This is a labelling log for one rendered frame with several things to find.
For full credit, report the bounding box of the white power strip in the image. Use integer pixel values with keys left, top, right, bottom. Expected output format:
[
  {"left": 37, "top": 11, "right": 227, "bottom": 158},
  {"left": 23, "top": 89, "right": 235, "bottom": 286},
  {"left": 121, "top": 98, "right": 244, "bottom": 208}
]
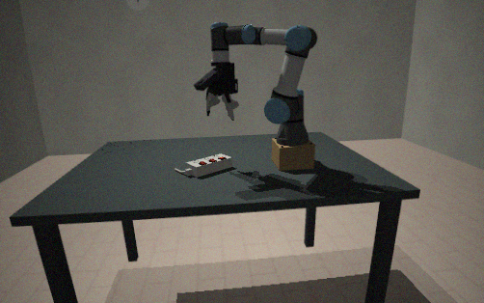
[{"left": 179, "top": 153, "right": 232, "bottom": 178}]

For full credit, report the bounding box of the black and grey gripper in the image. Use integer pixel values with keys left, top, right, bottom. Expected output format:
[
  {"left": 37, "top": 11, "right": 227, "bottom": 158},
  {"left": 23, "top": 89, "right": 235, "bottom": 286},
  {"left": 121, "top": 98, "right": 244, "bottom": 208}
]
[{"left": 206, "top": 62, "right": 239, "bottom": 121}]

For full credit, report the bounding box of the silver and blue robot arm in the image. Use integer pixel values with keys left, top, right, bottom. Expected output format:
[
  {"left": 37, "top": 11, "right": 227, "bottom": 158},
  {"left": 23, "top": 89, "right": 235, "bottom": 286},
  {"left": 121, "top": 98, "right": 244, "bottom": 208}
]
[{"left": 194, "top": 22, "right": 317, "bottom": 146}]

